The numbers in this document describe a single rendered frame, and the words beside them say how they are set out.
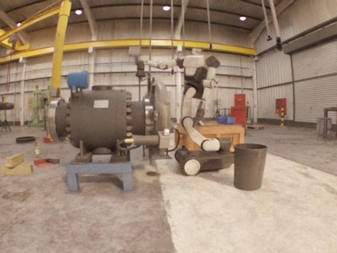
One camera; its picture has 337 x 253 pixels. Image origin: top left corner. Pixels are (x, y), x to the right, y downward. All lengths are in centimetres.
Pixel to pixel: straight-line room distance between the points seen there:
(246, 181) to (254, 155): 24
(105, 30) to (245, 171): 1365
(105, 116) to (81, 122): 22
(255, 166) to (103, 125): 131
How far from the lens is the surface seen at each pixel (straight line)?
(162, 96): 156
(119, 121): 157
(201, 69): 209
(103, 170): 154
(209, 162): 202
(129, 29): 1405
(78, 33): 1492
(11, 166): 232
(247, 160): 155
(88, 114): 160
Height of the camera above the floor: 65
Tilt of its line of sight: 4 degrees down
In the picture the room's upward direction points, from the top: straight up
